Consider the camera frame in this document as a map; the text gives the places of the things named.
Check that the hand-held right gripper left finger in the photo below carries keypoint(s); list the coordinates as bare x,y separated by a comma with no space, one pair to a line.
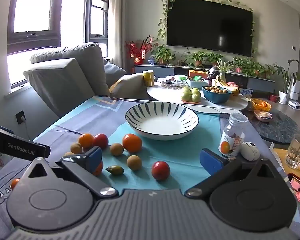
93,158

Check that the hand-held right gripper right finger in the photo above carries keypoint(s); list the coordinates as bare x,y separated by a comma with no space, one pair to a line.
211,163

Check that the orange mandarin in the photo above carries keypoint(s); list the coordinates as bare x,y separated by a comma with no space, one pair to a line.
14,183
86,140
132,143
99,170

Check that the red apple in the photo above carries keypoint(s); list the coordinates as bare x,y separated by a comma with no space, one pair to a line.
101,140
160,170

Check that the green olive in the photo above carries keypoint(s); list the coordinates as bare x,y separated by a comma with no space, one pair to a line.
115,170

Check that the striped white ceramic bowl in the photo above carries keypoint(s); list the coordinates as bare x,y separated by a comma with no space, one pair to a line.
162,125

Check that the clear jar with orange label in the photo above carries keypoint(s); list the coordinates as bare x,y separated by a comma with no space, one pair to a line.
231,135

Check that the blue patterned tablecloth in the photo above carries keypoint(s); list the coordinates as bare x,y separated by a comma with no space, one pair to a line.
175,152

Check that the white round gadget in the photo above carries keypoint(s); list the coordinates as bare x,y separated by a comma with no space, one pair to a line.
250,151

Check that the blue bowl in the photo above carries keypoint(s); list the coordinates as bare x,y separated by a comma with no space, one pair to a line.
216,98

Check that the green apple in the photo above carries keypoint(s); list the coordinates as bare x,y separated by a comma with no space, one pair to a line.
195,90
186,97
186,90
196,98

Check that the pink dish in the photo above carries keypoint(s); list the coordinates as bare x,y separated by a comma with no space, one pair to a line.
262,116

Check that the pile of small longans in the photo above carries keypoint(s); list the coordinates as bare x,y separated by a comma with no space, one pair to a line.
216,89

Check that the orange plastic basket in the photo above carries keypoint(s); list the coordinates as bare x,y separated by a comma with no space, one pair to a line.
261,105

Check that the dark round table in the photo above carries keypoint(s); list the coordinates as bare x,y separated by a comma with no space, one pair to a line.
280,127

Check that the white round coffee table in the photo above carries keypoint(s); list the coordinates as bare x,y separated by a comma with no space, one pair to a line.
167,96

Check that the grey sofa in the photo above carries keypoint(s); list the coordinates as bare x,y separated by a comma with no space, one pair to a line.
65,80

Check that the teal snack tray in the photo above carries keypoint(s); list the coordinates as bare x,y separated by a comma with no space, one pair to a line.
196,83

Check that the beige cushion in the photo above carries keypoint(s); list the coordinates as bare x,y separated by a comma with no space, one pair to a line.
130,85

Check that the bunch of bananas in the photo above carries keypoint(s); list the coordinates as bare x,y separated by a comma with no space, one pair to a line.
220,81

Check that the clear drinking glass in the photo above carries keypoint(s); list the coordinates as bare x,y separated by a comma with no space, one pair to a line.
295,152

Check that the grey blue cushion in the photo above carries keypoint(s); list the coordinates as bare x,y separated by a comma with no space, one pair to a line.
113,71

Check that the red pot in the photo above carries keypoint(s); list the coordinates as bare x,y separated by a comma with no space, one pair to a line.
273,98

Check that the glass snack plate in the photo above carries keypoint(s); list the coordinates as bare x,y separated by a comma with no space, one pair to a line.
171,82

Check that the orange box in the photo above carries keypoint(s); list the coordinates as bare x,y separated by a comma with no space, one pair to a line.
198,73

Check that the grey television cabinet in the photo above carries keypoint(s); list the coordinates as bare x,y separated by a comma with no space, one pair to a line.
260,81

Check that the yellow tin can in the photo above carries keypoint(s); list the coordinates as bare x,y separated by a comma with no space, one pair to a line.
148,78

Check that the spider plant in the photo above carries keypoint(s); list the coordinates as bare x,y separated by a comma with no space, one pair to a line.
223,67

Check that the row of potted plants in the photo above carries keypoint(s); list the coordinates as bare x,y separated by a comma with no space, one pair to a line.
247,66

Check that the potted green plant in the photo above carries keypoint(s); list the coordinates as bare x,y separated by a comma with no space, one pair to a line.
162,53
213,58
199,57

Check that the tall plant in white pot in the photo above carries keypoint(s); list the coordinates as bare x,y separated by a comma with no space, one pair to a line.
286,80

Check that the blue white vase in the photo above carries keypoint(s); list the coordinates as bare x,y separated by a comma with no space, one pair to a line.
151,61

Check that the dark framed window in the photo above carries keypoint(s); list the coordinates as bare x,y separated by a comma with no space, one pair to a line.
52,33

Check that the red berry decoration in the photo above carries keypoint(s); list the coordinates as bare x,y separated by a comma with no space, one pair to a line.
138,48

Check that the beige curtain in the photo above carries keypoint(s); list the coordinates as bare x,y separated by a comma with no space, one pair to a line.
117,25

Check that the green trailing vine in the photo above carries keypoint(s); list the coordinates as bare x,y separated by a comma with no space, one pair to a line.
162,25

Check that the wall socket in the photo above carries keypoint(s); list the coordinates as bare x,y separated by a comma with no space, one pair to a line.
20,117

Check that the wall mounted television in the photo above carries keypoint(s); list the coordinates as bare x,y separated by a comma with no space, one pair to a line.
210,25

